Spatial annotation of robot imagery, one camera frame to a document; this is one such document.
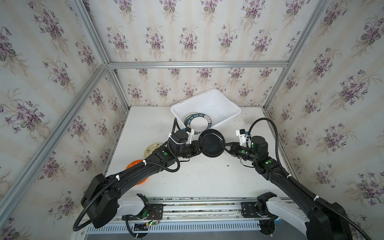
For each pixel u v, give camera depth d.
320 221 0.39
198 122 1.05
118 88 1.07
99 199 0.39
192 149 0.67
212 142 0.78
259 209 0.67
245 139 0.72
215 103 1.16
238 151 0.69
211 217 0.73
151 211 0.72
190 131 0.73
